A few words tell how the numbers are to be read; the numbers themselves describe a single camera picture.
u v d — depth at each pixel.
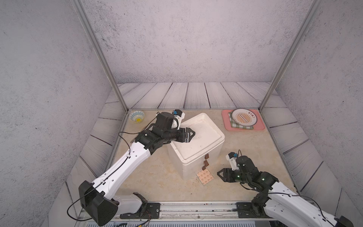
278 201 0.51
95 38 0.81
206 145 0.72
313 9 0.71
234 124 1.09
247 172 0.60
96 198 0.37
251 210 0.66
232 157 0.73
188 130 0.64
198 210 0.74
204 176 0.84
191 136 0.67
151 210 0.73
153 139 0.50
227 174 0.70
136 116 1.15
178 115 0.64
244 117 1.14
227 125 1.12
